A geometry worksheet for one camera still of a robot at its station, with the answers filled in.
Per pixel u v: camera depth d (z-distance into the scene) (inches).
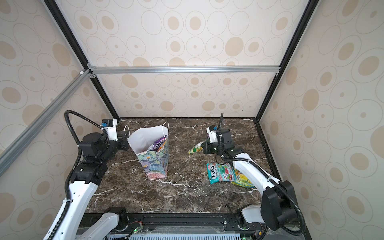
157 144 32.7
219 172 34.4
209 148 28.7
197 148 32.9
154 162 30.6
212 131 29.3
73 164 19.8
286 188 16.5
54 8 26.6
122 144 24.2
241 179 33.4
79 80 32.0
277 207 16.2
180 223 29.3
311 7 26.9
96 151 20.0
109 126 22.3
